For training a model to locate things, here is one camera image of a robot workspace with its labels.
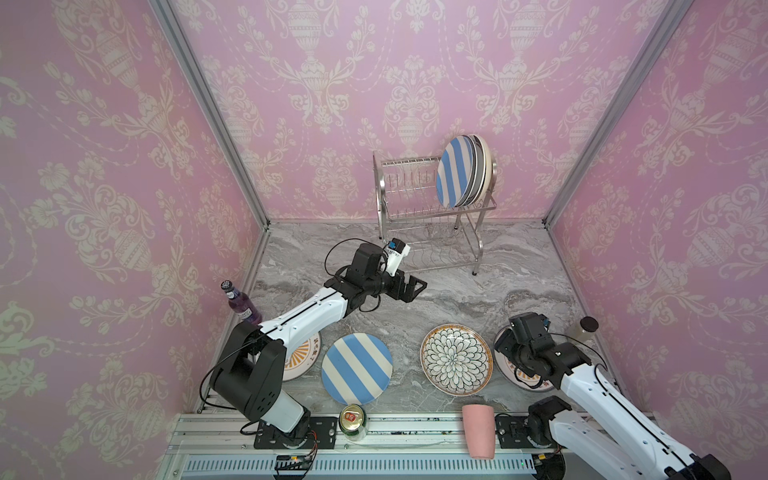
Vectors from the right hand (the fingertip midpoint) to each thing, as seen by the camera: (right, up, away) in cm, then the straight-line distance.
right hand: (504, 345), depth 84 cm
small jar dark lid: (+23, +6, -2) cm, 24 cm away
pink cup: (-11, -15, -13) cm, 23 cm away
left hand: (-25, +18, -2) cm, 31 cm away
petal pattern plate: (-13, -5, +2) cm, 14 cm away
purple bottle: (-74, +12, 0) cm, 75 cm away
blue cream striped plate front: (-42, -7, +1) cm, 42 cm away
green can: (-40, -12, -17) cm, 45 cm away
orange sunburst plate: (-57, -5, +2) cm, 57 cm away
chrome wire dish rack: (-26, +37, +1) cm, 45 cm away
